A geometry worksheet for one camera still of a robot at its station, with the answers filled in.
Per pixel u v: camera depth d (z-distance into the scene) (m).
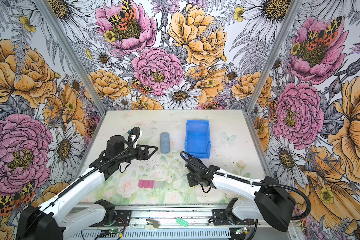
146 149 0.69
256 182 0.46
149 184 0.85
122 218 0.74
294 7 0.72
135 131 0.70
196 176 0.70
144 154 0.69
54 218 0.40
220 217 0.74
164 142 0.99
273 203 0.42
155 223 0.73
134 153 0.69
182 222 0.72
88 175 0.52
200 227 0.73
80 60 0.94
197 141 1.06
